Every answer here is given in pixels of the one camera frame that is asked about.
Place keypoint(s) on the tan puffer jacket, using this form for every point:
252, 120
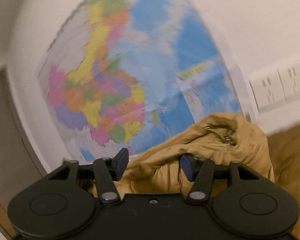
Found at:
223, 138

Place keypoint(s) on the white wall socket left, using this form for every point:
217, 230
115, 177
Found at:
267, 90

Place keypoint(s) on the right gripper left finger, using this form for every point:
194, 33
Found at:
106, 172

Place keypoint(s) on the colourful wall map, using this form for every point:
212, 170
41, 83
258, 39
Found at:
133, 73

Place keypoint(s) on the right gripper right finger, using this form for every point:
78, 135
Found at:
200, 172

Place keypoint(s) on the white wall socket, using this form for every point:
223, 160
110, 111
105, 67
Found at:
290, 81
267, 90

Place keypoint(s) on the grey wooden door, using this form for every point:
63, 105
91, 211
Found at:
19, 165

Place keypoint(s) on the white wall socket middle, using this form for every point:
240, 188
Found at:
290, 81

